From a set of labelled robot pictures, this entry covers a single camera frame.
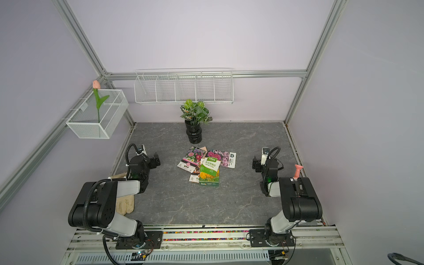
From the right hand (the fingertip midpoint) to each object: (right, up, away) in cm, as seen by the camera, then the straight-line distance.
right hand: (263, 155), depth 94 cm
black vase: (-41, +14, +7) cm, 44 cm away
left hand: (-66, +1, -2) cm, 66 cm away
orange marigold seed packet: (-39, -12, -1) cm, 41 cm away
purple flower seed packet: (-20, -3, +6) cm, 21 cm away
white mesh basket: (-85, +17, -23) cm, 89 cm away
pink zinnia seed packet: (-43, -3, +7) cm, 44 cm away
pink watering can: (+15, -7, -10) cm, 19 cm away
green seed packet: (-31, -10, -1) cm, 33 cm away
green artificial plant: (-39, +24, -1) cm, 46 cm away
